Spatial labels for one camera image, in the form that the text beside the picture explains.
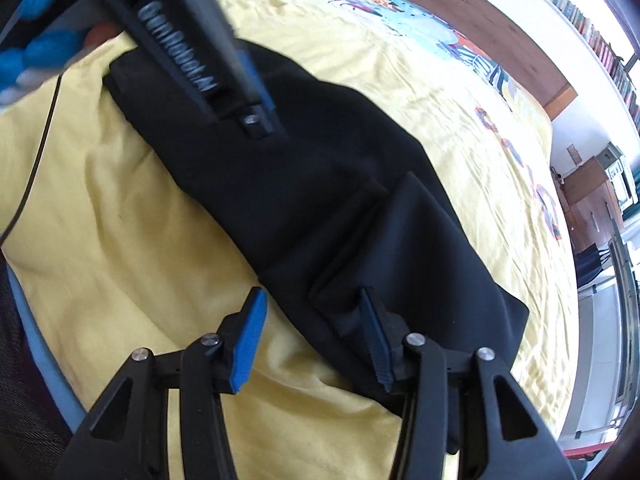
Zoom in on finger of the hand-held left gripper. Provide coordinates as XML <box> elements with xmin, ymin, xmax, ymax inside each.
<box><xmin>220</xmin><ymin>35</ymin><xmax>290</xmax><ymax>142</ymax></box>

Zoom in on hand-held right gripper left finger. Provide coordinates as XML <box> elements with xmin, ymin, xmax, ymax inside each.
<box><xmin>67</xmin><ymin>286</ymin><xmax>268</xmax><ymax>480</ymax></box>

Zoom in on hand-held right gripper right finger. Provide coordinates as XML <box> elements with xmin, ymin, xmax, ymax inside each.
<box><xmin>359</xmin><ymin>287</ymin><xmax>578</xmax><ymax>480</ymax></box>

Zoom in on black pants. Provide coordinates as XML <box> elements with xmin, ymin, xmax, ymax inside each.
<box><xmin>102</xmin><ymin>40</ymin><xmax>531</xmax><ymax>456</ymax></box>

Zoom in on blue white fuzzy clothing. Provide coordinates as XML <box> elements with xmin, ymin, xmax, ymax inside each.
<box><xmin>0</xmin><ymin>0</ymin><xmax>96</xmax><ymax>103</ymax></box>

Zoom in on yellow printed blanket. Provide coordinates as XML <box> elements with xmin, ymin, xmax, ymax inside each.
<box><xmin>0</xmin><ymin>0</ymin><xmax>576</xmax><ymax>461</ymax></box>

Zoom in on blue bed sheet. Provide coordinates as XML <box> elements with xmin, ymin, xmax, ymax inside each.
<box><xmin>7</xmin><ymin>270</ymin><xmax>88</xmax><ymax>431</ymax></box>

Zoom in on dark bag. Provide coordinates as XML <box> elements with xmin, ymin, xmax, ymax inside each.
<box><xmin>575</xmin><ymin>245</ymin><xmax>613</xmax><ymax>288</ymax></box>

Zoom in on black mesh chair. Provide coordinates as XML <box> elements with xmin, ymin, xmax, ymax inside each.
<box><xmin>0</xmin><ymin>255</ymin><xmax>71</xmax><ymax>480</ymax></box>

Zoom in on wooden headboard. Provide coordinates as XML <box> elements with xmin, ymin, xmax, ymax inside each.
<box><xmin>382</xmin><ymin>0</ymin><xmax>578</xmax><ymax>121</ymax></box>

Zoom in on wooden dresser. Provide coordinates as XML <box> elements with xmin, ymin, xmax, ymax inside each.
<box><xmin>562</xmin><ymin>157</ymin><xmax>626</xmax><ymax>251</ymax></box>

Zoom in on white printer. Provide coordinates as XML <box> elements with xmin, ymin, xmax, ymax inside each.
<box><xmin>595</xmin><ymin>142</ymin><xmax>638</xmax><ymax>211</ymax></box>

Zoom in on row of books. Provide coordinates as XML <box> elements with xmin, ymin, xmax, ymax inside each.
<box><xmin>500</xmin><ymin>0</ymin><xmax>640</xmax><ymax>126</ymax></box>

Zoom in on thin black cable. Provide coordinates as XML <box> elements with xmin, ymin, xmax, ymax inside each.
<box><xmin>0</xmin><ymin>72</ymin><xmax>63</xmax><ymax>241</ymax></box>

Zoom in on grey metal rail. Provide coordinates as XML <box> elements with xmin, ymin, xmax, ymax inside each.
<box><xmin>607</xmin><ymin>230</ymin><xmax>640</xmax><ymax>321</ymax></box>

